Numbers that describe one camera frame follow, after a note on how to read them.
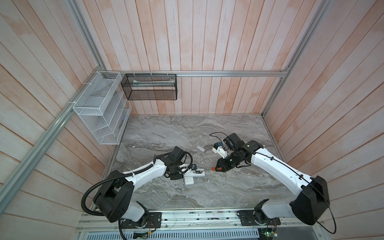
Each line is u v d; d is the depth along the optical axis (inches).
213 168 30.6
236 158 23.1
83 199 15.5
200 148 39.7
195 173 34.0
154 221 28.9
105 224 28.3
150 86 40.9
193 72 39.6
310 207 15.7
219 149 29.1
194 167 29.7
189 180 33.8
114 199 16.7
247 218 28.8
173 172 29.7
